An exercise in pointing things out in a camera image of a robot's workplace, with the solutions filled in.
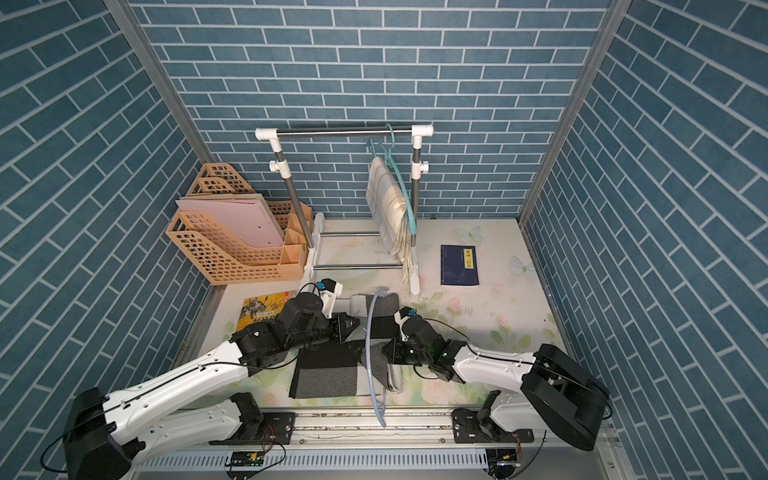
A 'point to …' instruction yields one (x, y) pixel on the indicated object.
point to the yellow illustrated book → (258, 309)
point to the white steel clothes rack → (313, 260)
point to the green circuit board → (247, 458)
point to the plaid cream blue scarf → (390, 216)
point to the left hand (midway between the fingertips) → (368, 327)
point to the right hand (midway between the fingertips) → (382, 352)
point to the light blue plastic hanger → (379, 411)
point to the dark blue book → (458, 265)
